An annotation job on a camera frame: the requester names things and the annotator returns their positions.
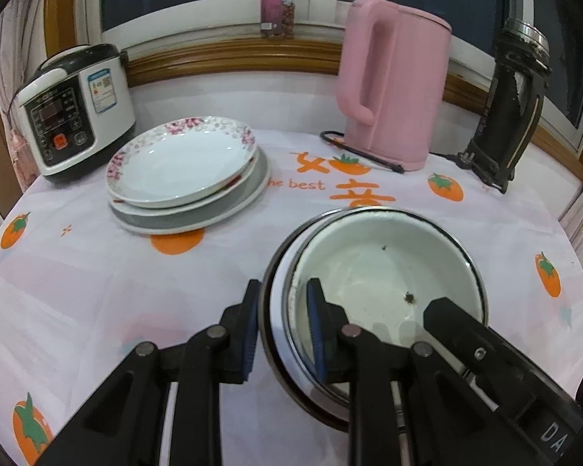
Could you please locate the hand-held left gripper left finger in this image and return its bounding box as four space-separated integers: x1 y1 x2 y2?
36 280 262 466

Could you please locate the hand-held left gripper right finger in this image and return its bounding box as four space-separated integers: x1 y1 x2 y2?
306 279 511 466

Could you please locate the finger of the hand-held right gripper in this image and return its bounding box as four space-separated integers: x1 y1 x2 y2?
424 297 530 399

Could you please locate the stainless steel bowl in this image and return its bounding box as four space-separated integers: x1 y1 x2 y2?
258 206 489 435

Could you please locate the white enamel bowl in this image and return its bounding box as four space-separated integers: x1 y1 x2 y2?
284 207 489 389

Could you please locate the white floral plate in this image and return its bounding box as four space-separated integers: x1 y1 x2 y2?
108 148 262 217
106 116 258 209

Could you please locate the grey plate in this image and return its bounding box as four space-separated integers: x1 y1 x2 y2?
119 153 271 236

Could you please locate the white tablecloth with orange print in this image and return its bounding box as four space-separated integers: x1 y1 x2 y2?
0 126 583 466

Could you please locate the black worn thermos flask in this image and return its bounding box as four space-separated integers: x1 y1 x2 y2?
468 17 551 194

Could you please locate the pink electric kettle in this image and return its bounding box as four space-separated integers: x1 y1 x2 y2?
334 0 454 172

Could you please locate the white black rice cooker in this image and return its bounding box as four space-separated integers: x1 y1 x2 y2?
17 43 137 185

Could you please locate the clear jar of snacks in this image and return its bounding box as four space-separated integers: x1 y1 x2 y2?
260 0 297 41

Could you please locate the black power cord with plug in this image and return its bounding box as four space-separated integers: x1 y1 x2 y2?
319 130 479 174

